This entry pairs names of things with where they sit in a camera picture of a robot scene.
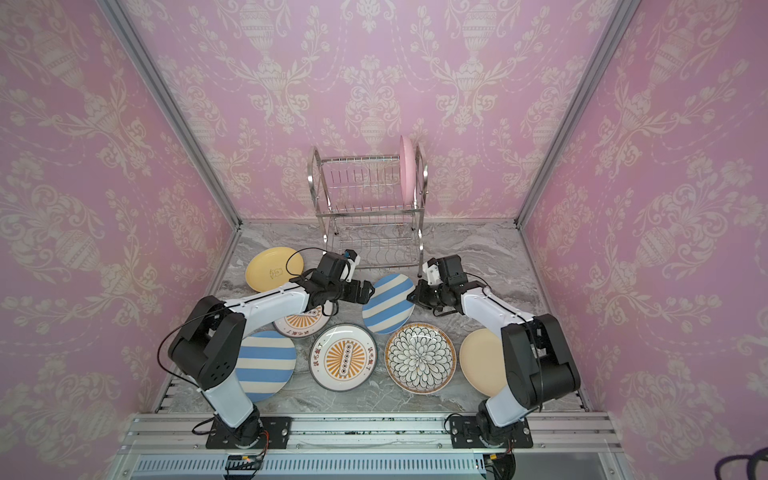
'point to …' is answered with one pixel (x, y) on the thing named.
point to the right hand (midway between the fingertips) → (409, 296)
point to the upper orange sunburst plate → (304, 325)
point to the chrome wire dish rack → (359, 200)
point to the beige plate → (482, 360)
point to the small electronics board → (243, 461)
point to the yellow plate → (271, 268)
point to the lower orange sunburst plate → (343, 357)
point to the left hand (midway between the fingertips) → (364, 288)
